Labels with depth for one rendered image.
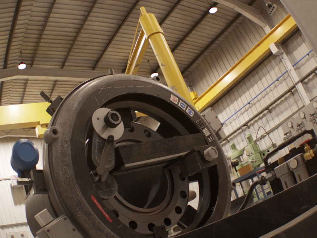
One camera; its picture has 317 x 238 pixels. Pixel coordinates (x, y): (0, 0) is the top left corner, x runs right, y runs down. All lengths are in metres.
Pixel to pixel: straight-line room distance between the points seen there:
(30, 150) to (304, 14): 1.47
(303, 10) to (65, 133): 0.73
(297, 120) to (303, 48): 5.20
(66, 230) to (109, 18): 11.67
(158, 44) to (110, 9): 6.59
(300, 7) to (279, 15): 12.89
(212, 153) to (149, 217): 0.31
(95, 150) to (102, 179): 0.09
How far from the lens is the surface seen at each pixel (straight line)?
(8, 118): 12.86
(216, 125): 1.41
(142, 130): 1.26
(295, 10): 0.52
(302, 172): 1.61
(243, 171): 6.06
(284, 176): 1.65
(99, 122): 1.00
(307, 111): 7.81
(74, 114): 0.98
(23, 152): 1.66
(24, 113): 13.05
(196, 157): 1.09
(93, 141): 0.98
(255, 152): 12.25
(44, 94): 1.14
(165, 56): 5.41
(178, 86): 5.15
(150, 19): 5.87
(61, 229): 0.87
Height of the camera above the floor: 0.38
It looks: 20 degrees up
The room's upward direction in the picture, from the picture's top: 20 degrees counter-clockwise
